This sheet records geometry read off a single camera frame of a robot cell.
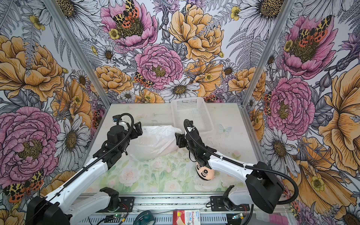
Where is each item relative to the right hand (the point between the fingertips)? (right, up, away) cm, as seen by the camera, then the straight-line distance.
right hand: (180, 137), depth 83 cm
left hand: (-26, +5, -1) cm, 27 cm away
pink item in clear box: (+47, -37, -14) cm, 61 cm away
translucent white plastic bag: (-15, -2, +2) cm, 15 cm away
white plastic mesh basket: (+10, +18, +33) cm, 39 cm away
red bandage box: (+3, -36, -15) cm, 39 cm away
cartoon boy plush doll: (+14, -19, -5) cm, 24 cm away
